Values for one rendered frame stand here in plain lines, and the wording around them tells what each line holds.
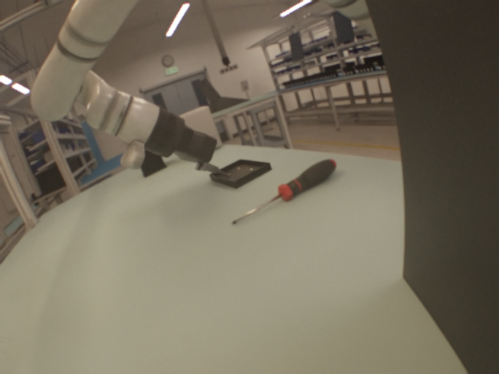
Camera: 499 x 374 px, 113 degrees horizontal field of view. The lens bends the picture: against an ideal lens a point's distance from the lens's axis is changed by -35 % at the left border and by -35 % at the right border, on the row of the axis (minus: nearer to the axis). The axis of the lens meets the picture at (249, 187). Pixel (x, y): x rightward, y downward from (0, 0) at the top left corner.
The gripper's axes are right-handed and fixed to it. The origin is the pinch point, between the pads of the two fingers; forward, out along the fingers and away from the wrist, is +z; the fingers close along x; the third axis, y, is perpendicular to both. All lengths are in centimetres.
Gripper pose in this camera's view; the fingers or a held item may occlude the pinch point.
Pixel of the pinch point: (227, 175)
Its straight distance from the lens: 50.1
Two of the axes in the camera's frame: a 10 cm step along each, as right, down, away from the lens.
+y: 2.9, -9.5, 1.1
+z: 7.3, 2.9, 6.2
